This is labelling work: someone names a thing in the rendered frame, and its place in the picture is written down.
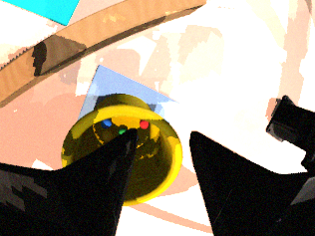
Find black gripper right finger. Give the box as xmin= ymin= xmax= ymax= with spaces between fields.
xmin=189 ymin=130 xmax=315 ymax=236

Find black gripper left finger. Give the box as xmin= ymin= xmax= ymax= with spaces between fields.
xmin=0 ymin=128 xmax=138 ymax=236

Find tan wooden bar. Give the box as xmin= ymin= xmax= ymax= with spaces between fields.
xmin=0 ymin=0 xmax=206 ymax=109

